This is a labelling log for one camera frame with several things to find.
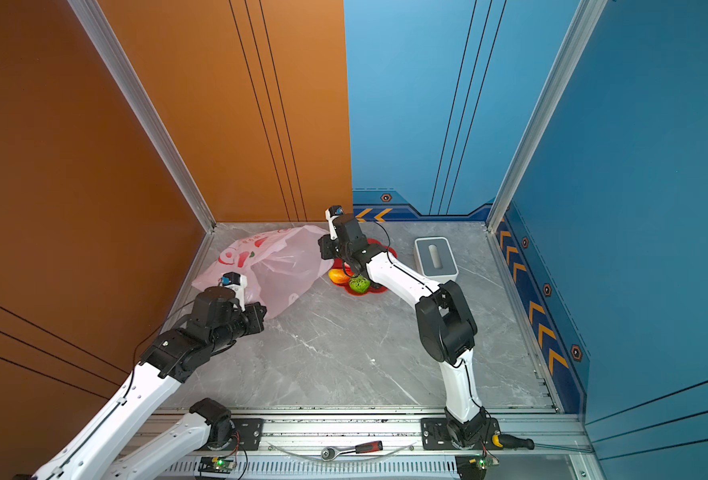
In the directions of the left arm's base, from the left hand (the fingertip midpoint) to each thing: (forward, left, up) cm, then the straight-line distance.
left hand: (269, 306), depth 75 cm
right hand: (+23, -10, 0) cm, 25 cm away
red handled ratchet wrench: (-29, -17, -17) cm, 38 cm away
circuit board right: (-31, -51, -21) cm, 63 cm away
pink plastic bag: (+25, +7, -15) cm, 30 cm away
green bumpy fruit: (+15, -23, -12) cm, 30 cm away
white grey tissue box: (+27, -48, -14) cm, 57 cm away
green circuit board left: (-31, +11, -21) cm, 39 cm away
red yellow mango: (+19, -16, -13) cm, 27 cm away
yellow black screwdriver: (-26, -60, -17) cm, 68 cm away
